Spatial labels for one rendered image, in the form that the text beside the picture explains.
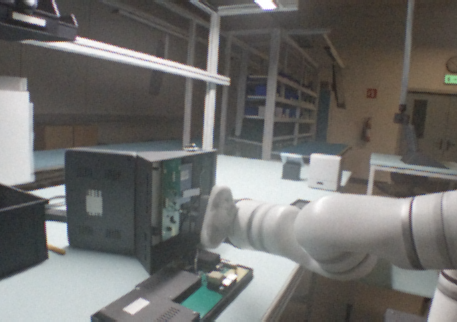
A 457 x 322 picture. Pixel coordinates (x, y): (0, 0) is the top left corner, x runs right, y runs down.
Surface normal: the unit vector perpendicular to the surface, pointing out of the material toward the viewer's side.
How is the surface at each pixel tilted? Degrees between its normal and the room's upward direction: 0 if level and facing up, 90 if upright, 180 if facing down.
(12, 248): 90
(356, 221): 50
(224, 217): 79
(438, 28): 90
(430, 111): 90
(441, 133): 90
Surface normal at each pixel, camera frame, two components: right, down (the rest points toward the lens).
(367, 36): -0.44, 0.11
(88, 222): -0.08, 0.15
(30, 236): 0.90, 0.12
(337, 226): -0.48, -0.54
